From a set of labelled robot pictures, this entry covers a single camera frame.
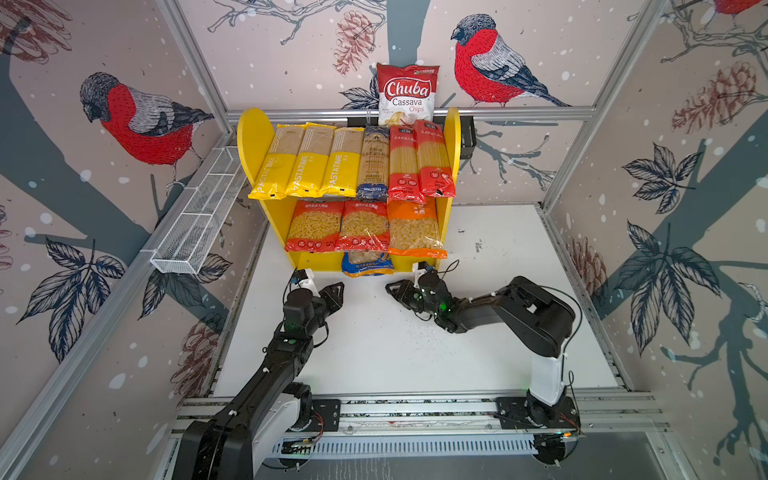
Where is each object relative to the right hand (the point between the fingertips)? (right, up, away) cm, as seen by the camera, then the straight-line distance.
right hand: (383, 296), depth 90 cm
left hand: (-11, +5, -8) cm, 14 cm away
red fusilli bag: (-22, +22, +2) cm, 31 cm away
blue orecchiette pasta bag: (-8, +9, +8) cm, 15 cm away
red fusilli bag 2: (-6, +22, 0) cm, 22 cm away
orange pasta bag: (+10, +21, +1) cm, 23 cm away
